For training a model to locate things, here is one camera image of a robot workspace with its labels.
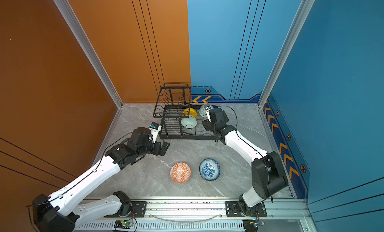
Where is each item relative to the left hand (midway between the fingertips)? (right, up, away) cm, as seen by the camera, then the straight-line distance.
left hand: (163, 141), depth 78 cm
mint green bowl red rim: (+13, +9, +27) cm, 31 cm away
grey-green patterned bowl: (+22, +17, +34) cm, 44 cm away
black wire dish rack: (+8, +11, +6) cm, 15 cm away
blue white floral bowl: (+25, -17, +5) cm, 30 cm away
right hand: (+28, +13, +11) cm, 32 cm away
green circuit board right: (+44, -39, -8) cm, 59 cm away
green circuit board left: (-18, -39, -7) cm, 43 cm away
